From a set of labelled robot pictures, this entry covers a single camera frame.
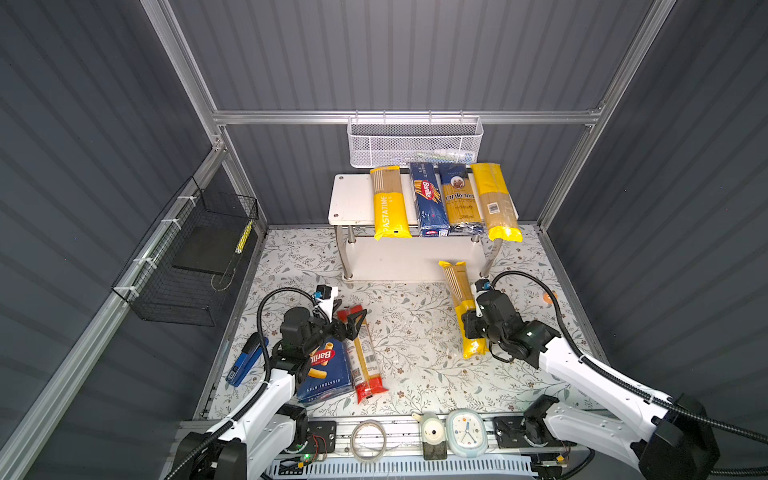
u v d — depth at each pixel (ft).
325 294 2.32
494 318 2.06
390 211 2.42
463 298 2.69
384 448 2.33
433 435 2.23
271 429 1.90
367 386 2.59
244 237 2.63
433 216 2.28
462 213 2.41
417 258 3.33
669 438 1.28
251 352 2.84
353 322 2.40
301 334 2.10
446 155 2.99
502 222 2.32
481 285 2.41
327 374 2.57
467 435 2.36
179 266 2.37
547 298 2.28
